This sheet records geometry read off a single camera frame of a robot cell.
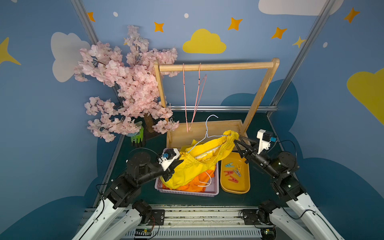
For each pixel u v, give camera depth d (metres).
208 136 0.62
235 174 0.89
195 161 0.63
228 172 0.89
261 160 0.56
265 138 0.54
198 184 0.78
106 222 0.42
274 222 0.63
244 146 0.58
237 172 0.88
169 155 0.51
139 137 1.04
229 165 0.93
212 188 0.84
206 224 0.73
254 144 0.60
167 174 0.54
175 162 0.53
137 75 0.65
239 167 0.91
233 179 0.86
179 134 1.09
